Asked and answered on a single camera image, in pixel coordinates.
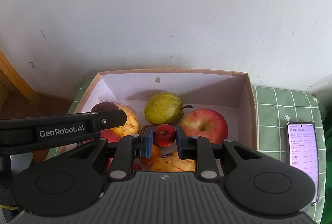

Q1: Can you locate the small dark red fruit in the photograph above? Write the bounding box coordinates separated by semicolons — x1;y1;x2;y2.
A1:
153;124;176;148

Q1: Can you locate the orange tangerine in box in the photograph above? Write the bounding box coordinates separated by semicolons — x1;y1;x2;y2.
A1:
140;144;161;165

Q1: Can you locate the yellow red stickered apple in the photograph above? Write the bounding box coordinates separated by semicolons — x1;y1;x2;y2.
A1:
101;102;140;142

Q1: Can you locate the large red apple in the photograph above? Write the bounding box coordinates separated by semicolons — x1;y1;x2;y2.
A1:
180;108;228;144

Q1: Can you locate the yellow stickered fruit front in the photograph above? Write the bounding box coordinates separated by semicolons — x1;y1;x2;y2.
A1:
150;151;195;172

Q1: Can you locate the wooden furniture piece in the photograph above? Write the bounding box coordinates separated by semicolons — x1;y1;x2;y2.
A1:
1;53;72;119

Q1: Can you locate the yellow-green pear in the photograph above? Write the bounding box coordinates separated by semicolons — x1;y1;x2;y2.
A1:
144;92;192;125

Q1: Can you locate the dark purple plum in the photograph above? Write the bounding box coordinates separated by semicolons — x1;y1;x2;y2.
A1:
91;101;119;113

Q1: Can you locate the cardboard box white inside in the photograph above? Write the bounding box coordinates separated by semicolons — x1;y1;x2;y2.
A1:
58;68;258;177

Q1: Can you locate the green checkered tablecloth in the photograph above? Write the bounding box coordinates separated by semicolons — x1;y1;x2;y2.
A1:
45;78;328;224

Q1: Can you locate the smartphone with lit screen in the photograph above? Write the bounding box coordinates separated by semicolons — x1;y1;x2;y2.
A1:
286;122;319;204

